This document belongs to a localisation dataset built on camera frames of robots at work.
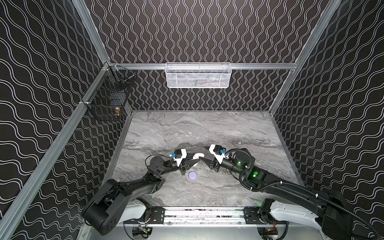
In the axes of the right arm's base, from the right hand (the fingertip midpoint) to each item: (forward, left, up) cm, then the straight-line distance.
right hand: (204, 150), depth 71 cm
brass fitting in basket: (+22, +48, +5) cm, 53 cm away
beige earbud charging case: (-3, +4, 0) cm, 5 cm away
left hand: (-4, +1, -1) cm, 5 cm away
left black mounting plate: (-24, +25, -24) cm, 42 cm away
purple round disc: (-3, +6, -24) cm, 25 cm away
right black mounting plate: (-23, -24, -25) cm, 41 cm away
